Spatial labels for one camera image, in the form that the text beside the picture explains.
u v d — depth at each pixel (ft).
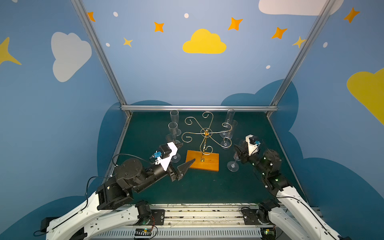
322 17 2.37
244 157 2.22
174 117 3.14
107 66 2.98
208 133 2.31
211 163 3.05
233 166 2.92
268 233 2.40
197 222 2.41
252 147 2.08
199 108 4.31
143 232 2.39
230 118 3.13
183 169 1.48
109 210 1.33
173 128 2.90
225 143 3.35
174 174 1.45
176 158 3.14
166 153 1.33
